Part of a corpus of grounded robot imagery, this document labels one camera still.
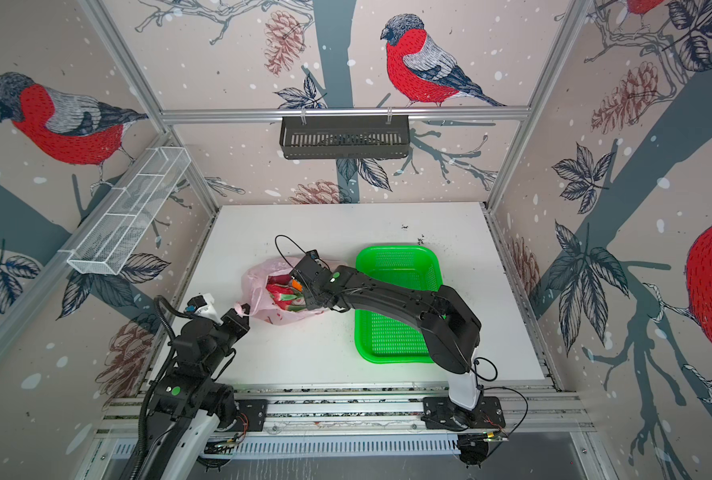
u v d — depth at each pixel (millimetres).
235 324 671
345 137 1061
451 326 459
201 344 566
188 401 535
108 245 714
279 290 887
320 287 615
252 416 731
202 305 674
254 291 761
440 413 733
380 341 857
